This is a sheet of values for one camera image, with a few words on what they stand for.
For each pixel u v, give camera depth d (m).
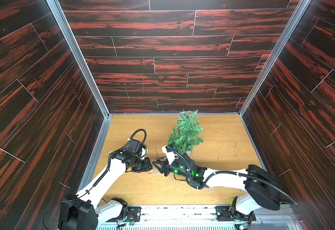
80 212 0.38
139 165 0.68
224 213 0.73
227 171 0.51
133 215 0.73
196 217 0.74
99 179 0.46
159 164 0.68
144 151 0.69
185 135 0.72
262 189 0.44
